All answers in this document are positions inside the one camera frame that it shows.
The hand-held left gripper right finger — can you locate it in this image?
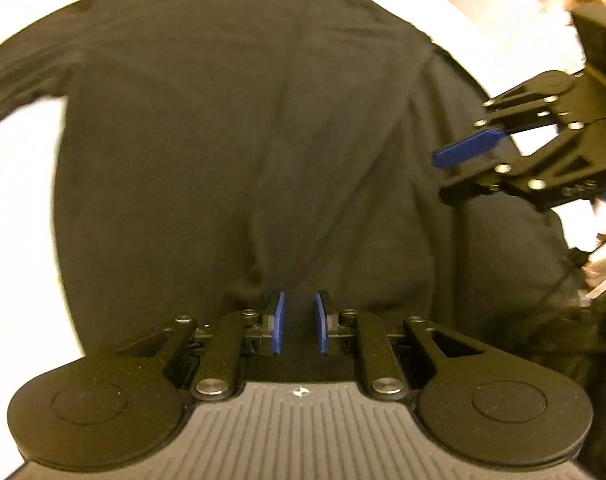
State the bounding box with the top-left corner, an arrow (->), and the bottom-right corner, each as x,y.
314,289 -> 490,402

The white blue printed tablecloth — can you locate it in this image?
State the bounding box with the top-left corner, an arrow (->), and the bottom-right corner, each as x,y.
0,0 -> 494,480

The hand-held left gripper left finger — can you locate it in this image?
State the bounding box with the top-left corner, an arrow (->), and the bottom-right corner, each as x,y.
114,289 -> 288,402

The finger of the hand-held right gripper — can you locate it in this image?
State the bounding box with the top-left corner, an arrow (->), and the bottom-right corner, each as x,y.
432,71 -> 591,170
439,122 -> 606,211

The person's dark quilted jacket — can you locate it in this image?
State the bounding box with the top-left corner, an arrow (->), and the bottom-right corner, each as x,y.
528,300 -> 606,466

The black long-sleeve shirt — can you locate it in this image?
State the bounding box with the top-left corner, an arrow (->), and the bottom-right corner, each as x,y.
0,0 -> 604,391

